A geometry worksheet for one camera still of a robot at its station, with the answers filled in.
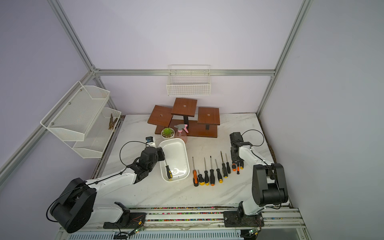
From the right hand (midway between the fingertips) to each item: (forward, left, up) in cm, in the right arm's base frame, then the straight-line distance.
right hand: (243, 158), depth 91 cm
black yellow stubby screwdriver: (-13, +27, -2) cm, 30 cm away
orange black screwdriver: (-13, +30, -2) cm, 33 cm away
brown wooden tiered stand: (+24, +37, +18) cm, 48 cm away
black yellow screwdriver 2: (-8, +45, -1) cm, 46 cm away
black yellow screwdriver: (-9, +16, -3) cm, 18 cm away
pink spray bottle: (+16, +38, +7) cm, 42 cm away
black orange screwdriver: (-13, +20, -2) cm, 24 cm away
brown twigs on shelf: (+23, +85, +10) cm, 89 cm away
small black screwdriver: (-13, +24, -2) cm, 27 cm away
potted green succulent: (+17, +48, +5) cm, 52 cm away
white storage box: (+2, +42, +2) cm, 42 cm away
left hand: (+4, +51, +6) cm, 51 cm away
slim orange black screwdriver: (-4, +6, -4) cm, 8 cm away
